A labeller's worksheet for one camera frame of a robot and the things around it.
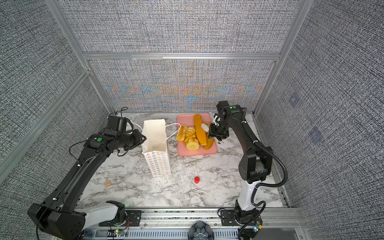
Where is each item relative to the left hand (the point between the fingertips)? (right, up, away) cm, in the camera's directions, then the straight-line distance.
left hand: (146, 137), depth 75 cm
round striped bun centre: (+22, +2, +25) cm, 34 cm away
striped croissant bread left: (+16, -1, +25) cm, 30 cm away
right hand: (+35, 0, +10) cm, 37 cm away
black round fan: (+27, -43, -6) cm, 51 cm away
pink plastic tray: (+21, +11, +40) cm, 46 cm away
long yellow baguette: (+29, +1, +22) cm, 37 cm away
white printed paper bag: (-1, -7, +22) cm, 24 cm away
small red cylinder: (+26, -24, +9) cm, 36 cm away
